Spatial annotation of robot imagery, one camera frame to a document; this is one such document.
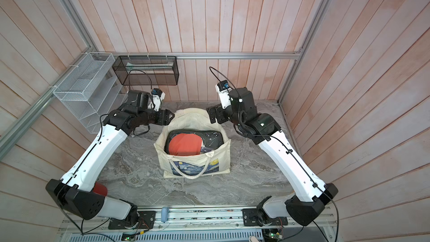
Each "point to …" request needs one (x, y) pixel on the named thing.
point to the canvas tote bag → (216, 162)
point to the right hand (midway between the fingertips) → (216, 104)
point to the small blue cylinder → (164, 214)
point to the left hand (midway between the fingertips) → (167, 116)
